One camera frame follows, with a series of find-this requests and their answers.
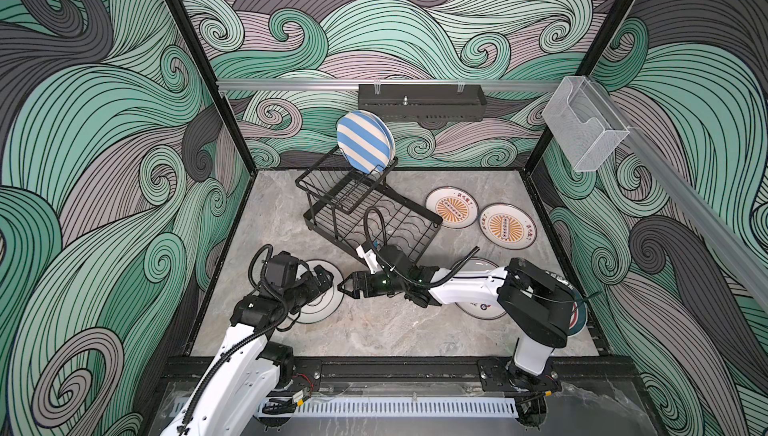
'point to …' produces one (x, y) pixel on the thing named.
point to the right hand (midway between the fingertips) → (346, 288)
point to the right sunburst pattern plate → (508, 226)
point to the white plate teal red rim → (578, 317)
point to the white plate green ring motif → (325, 304)
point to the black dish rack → (351, 210)
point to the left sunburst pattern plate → (456, 206)
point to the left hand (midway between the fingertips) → (324, 281)
